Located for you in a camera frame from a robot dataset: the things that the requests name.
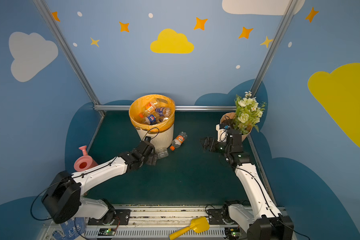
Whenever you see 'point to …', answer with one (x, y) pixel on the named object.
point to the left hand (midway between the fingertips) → (151, 154)
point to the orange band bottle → (150, 107)
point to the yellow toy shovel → (198, 224)
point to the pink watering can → (85, 162)
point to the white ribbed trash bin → (160, 140)
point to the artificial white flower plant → (248, 113)
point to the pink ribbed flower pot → (231, 115)
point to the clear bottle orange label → (178, 141)
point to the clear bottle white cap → (162, 153)
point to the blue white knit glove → (72, 229)
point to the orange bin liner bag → (139, 105)
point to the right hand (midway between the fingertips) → (208, 139)
